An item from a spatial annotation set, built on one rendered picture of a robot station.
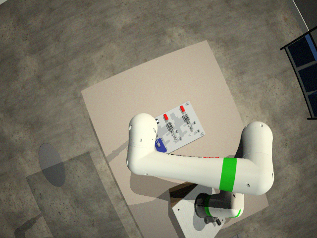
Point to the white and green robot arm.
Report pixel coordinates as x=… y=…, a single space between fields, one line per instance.
x=249 y=172

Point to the blue rectangular block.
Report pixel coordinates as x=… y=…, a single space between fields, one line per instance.
x=162 y=147

